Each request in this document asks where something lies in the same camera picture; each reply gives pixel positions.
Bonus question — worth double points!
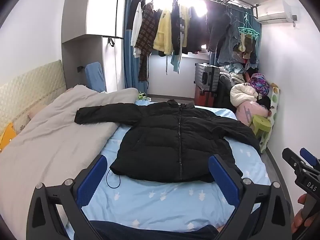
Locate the green clip hanger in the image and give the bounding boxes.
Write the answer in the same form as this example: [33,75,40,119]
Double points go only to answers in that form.
[237,12,261,40]

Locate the purple printed garment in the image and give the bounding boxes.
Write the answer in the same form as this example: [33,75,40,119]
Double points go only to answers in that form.
[249,73,271,98]

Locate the dark hanging jacket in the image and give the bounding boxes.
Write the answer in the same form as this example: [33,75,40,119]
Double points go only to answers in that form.
[206,12,232,53]

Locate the blue covered chair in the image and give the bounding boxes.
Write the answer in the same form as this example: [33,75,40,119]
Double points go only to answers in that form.
[84,61,107,93]

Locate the green dotted cloth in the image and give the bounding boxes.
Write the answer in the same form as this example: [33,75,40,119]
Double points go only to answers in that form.
[259,82,281,153]

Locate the pink bag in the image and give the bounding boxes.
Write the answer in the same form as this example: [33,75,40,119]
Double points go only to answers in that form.
[236,100,270,127]

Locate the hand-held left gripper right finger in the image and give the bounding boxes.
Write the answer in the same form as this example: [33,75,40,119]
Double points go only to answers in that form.
[208,154,293,240]

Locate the person's right hand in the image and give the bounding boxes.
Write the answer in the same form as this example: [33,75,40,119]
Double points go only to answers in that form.
[291,193,314,234]

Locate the grey duvet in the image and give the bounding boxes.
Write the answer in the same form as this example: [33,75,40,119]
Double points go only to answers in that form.
[0,84,139,233]

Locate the red suitcase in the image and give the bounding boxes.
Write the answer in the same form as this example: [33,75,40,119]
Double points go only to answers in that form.
[194,85,218,107]

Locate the white wardrobe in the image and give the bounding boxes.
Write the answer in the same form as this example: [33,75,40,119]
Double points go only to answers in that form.
[61,0,127,93]

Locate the yellow fleece jacket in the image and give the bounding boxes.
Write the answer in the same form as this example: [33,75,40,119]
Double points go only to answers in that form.
[153,7,175,56]

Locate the person's dark trousers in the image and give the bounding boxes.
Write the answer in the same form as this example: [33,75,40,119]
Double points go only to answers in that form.
[89,219,218,240]

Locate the yellow pillow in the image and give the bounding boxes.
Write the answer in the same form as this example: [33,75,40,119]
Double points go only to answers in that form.
[0,122,17,153]

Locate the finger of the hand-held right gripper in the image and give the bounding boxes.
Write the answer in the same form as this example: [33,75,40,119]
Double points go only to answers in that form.
[299,147,320,167]
[282,148,312,178]

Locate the white air conditioner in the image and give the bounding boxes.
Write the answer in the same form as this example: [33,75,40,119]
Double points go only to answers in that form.
[257,0,300,25]

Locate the black hanging coat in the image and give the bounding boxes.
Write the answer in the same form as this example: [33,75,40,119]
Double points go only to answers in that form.
[186,5,211,55]

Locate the green plastic stool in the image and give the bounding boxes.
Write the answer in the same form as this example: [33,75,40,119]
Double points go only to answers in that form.
[248,114,272,141]

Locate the white hanging hoodie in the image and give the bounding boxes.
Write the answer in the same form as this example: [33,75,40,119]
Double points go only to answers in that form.
[130,2,144,58]

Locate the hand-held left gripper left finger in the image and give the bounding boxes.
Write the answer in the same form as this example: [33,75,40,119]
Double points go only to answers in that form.
[26,154,108,240]

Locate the white fluffy coat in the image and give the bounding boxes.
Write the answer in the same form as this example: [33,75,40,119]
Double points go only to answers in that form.
[230,82,260,107]

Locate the blue curtain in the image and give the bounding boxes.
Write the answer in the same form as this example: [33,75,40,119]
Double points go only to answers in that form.
[122,0,149,93]
[209,6,262,67]

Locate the teal hanging garment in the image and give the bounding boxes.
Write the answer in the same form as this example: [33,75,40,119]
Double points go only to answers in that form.
[171,52,183,75]

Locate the black plaid hanging jacket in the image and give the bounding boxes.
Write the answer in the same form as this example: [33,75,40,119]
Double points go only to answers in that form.
[171,4,191,55]

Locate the cream quilted headboard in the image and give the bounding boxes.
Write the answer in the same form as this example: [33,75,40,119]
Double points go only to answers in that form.
[0,59,67,135]

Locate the blue star-print bed sheet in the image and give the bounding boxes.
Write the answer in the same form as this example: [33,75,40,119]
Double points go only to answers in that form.
[74,99,272,240]

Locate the silver suitcase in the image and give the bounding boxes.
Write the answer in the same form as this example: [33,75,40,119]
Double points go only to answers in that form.
[194,62,221,93]

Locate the denim jacket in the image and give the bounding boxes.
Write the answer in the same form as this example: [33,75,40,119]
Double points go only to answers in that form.
[217,24,241,65]

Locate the brown houndstooth coat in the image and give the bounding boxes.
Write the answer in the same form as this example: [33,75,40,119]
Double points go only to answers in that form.
[134,3,157,82]

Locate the black puffer jacket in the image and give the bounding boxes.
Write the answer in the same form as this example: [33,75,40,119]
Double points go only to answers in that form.
[74,99,262,188]

